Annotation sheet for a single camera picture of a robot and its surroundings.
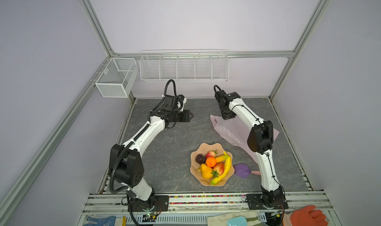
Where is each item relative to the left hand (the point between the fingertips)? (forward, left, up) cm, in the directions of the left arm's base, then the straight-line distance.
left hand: (190, 116), depth 84 cm
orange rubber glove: (-50, -53, -18) cm, 75 cm away
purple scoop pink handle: (-27, -27, -18) cm, 43 cm away
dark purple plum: (-20, -4, -14) cm, 25 cm away
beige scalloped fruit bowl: (-13, -8, -16) cm, 22 cm away
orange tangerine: (-22, -10, -13) cm, 28 cm away
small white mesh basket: (+33, +47, +4) cm, 58 cm away
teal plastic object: (-49, -19, -19) cm, 56 cm away
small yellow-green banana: (-21, -15, -12) cm, 29 cm away
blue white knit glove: (-45, +41, -18) cm, 64 cm away
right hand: (+6, -27, -9) cm, 29 cm away
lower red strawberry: (-28, -13, -10) cm, 32 cm away
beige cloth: (-48, -12, -18) cm, 53 cm away
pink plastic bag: (-6, -26, -11) cm, 29 cm away
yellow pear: (-27, -7, -13) cm, 31 cm away
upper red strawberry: (-17, -10, -14) cm, 25 cm away
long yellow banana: (-25, -19, -14) cm, 34 cm away
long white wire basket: (+36, +2, +10) cm, 38 cm away
